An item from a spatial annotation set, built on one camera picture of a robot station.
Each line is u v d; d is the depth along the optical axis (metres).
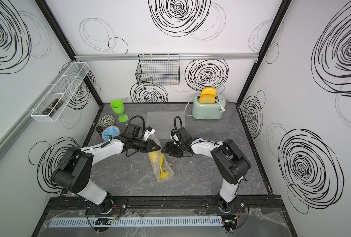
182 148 0.72
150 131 0.83
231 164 0.47
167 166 0.85
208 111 1.00
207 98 0.95
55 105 0.67
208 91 0.99
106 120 1.07
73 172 0.45
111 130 0.84
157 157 0.84
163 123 1.08
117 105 0.99
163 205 0.75
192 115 1.11
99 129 0.94
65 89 0.74
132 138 0.72
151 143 0.79
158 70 1.24
